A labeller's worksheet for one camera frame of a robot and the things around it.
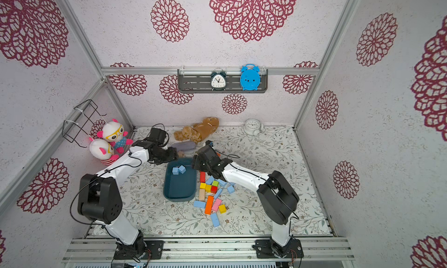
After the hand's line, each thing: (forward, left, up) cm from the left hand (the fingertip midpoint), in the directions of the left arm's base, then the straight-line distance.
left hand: (173, 158), depth 92 cm
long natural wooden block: (-16, -16, -8) cm, 24 cm away
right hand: (-4, -11, +4) cm, 13 cm away
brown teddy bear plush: (+20, -11, -2) cm, 23 cm away
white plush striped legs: (-1, +32, +10) cm, 33 cm away
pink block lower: (-21, -23, -9) cm, 33 cm away
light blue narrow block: (-16, -24, -8) cm, 30 cm away
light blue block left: (-21, -15, -9) cm, 27 cm away
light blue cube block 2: (-2, -3, -8) cm, 9 cm away
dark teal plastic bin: (-11, -3, -12) cm, 17 cm away
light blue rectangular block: (-8, -19, -10) cm, 23 cm away
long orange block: (-21, -19, -10) cm, 30 cm away
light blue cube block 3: (-22, -26, +17) cm, 38 cm away
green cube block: (-10, -22, -9) cm, 26 cm away
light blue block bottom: (-14, -30, -9) cm, 34 cm away
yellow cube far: (-23, -26, -8) cm, 36 cm away
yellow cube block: (-12, -16, -8) cm, 21 cm away
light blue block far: (-28, -23, -9) cm, 37 cm away
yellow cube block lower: (-13, -19, -8) cm, 24 cm away
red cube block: (-13, -21, -9) cm, 27 cm away
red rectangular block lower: (-6, -15, -10) cm, 19 cm away
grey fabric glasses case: (+14, -2, -7) cm, 16 cm away
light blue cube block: (-3, 0, -8) cm, 8 cm away
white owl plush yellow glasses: (+12, +33, +8) cm, 36 cm away
